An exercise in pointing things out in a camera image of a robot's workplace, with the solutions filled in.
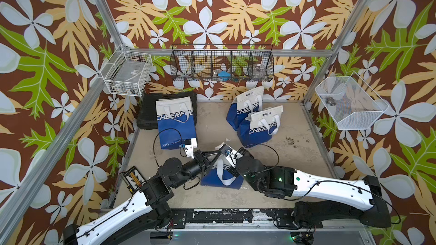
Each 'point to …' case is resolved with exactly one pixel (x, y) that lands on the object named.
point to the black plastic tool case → (146, 117)
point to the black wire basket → (222, 62)
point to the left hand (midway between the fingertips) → (222, 152)
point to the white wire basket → (126, 72)
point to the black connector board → (134, 179)
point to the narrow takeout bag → (219, 176)
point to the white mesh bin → (352, 105)
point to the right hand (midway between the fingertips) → (226, 149)
